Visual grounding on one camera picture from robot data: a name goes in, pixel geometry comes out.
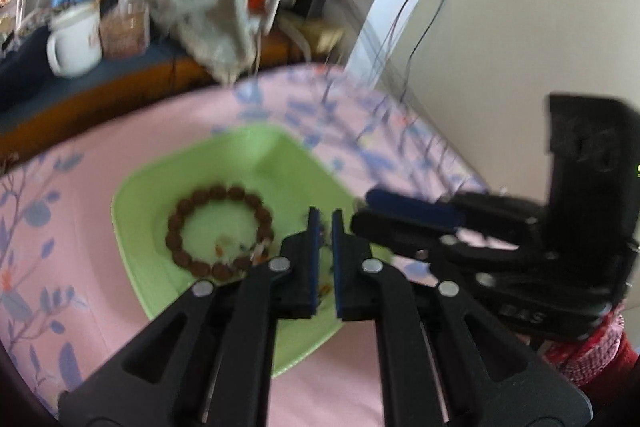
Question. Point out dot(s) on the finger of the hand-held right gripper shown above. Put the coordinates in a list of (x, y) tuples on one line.
[(415, 206), (395, 237)]

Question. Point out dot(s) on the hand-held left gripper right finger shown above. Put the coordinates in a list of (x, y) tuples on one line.
[(337, 257)]

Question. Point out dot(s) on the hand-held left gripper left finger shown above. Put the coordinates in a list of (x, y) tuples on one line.
[(314, 257)]

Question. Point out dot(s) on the green plastic tray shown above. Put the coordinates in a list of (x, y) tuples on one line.
[(150, 207)]

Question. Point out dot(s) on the pink printed bed sheet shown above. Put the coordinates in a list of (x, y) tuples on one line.
[(75, 307)]

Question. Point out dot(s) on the wooden desk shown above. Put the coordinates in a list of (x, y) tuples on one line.
[(100, 97)]

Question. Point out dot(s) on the woven basket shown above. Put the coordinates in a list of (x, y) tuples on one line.
[(125, 32)]

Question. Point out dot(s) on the white enamel mug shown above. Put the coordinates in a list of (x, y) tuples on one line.
[(75, 42)]

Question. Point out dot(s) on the dark navy clothing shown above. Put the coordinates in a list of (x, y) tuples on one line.
[(20, 67)]

